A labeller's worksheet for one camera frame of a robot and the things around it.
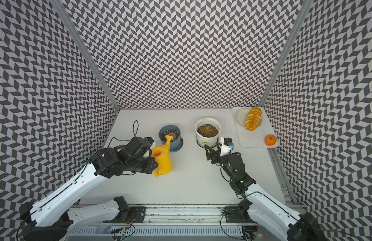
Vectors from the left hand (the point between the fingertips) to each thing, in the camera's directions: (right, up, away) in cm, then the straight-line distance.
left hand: (154, 168), depth 68 cm
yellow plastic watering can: (+4, +6, -1) cm, 7 cm away
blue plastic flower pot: (+5, +15, +28) cm, 33 cm away
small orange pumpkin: (+67, +10, +26) cm, 72 cm away
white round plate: (+54, +26, +43) cm, 74 cm away
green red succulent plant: (+27, +16, +26) cm, 40 cm away
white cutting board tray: (+55, +9, +35) cm, 66 cm away
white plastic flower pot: (+29, +10, +26) cm, 41 cm away
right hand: (+27, +8, +11) cm, 30 cm away
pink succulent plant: (+6, +12, +25) cm, 29 cm away
